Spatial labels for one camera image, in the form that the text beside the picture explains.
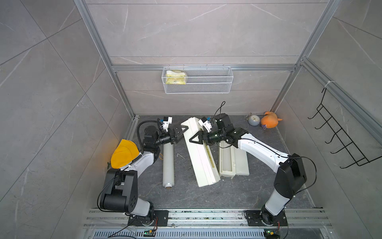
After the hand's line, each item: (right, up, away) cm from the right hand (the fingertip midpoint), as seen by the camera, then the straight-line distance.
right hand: (194, 141), depth 76 cm
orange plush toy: (+56, +13, +31) cm, 65 cm away
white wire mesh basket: (+2, +40, +24) cm, 47 cm away
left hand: (-4, +6, 0) cm, 7 cm away
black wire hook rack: (+67, -5, -17) cm, 69 cm away
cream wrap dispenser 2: (+22, -12, +10) cm, 28 cm away
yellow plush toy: (-46, -9, +21) cm, 51 cm away
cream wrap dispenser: (+5, -10, -8) cm, 14 cm away
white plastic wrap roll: (-16, -16, +12) cm, 25 cm away
